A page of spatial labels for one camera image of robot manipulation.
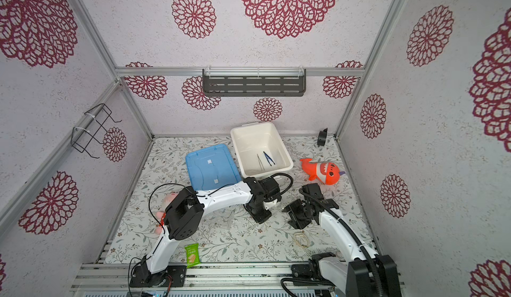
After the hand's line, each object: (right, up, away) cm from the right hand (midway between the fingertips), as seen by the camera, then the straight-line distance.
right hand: (283, 211), depth 83 cm
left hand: (-9, -6, +3) cm, 11 cm away
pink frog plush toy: (-52, -3, +2) cm, 53 cm away
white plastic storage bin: (-9, +26, +30) cm, 41 cm away
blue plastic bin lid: (-35, +17, +22) cm, 45 cm away
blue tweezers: (-6, +23, +27) cm, 36 cm away
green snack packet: (-36, -16, -6) cm, 40 cm away
